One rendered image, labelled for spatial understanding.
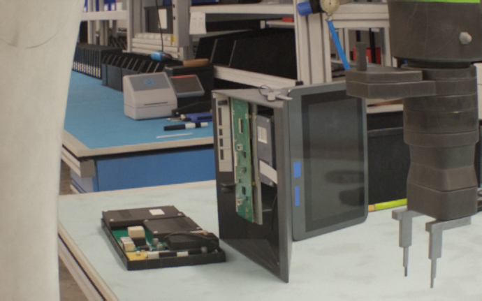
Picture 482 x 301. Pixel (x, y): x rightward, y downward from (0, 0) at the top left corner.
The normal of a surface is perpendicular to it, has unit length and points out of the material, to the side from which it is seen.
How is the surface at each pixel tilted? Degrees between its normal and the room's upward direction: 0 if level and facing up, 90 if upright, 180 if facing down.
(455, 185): 70
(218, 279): 0
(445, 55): 90
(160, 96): 40
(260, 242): 0
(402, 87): 90
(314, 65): 90
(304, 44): 90
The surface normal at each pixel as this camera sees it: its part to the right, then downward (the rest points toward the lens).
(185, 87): 0.14, -0.77
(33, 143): 0.77, 0.15
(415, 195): -0.93, 0.10
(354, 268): -0.04, -0.99
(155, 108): 0.34, 0.13
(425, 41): -0.45, 0.16
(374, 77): -0.01, 0.15
